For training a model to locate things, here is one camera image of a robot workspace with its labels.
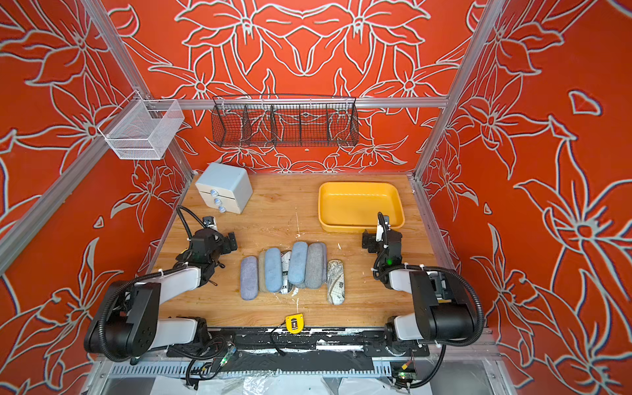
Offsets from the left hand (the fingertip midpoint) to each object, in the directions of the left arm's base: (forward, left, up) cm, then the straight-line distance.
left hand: (221, 232), depth 92 cm
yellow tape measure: (-29, -32, -5) cm, 43 cm away
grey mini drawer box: (+14, -1, +10) cm, 17 cm away
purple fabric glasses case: (-16, -14, -3) cm, 22 cm away
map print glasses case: (-15, -45, -3) cm, 47 cm away
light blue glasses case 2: (-11, -31, +1) cm, 33 cm away
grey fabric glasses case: (-11, -37, 0) cm, 39 cm away
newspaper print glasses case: (-17, -28, -2) cm, 33 cm away
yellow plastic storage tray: (+23, -53, -8) cm, 58 cm away
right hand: (+5, -61, +2) cm, 61 cm away
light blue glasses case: (-13, -23, 0) cm, 26 cm away
